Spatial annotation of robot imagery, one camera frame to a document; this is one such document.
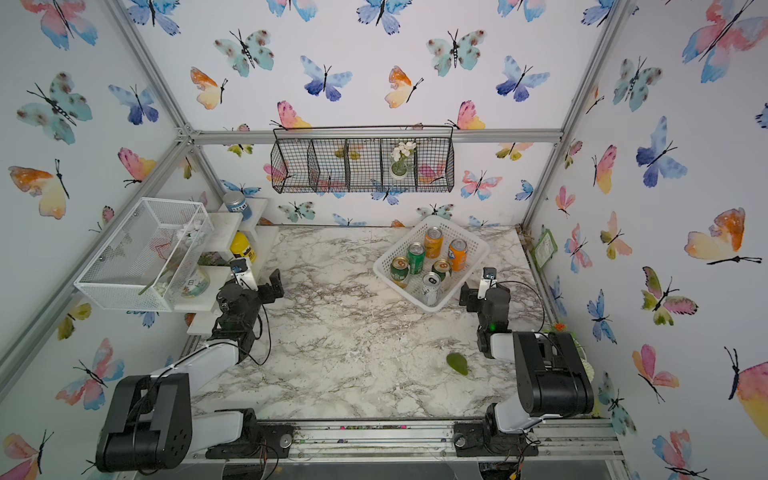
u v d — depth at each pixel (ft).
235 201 3.18
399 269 3.10
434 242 3.41
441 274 3.04
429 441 2.46
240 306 2.20
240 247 3.27
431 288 2.83
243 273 2.42
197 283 2.65
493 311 2.33
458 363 2.84
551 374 1.53
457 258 3.31
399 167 3.14
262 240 3.70
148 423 1.35
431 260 3.53
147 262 2.52
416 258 3.25
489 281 2.58
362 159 3.23
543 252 3.64
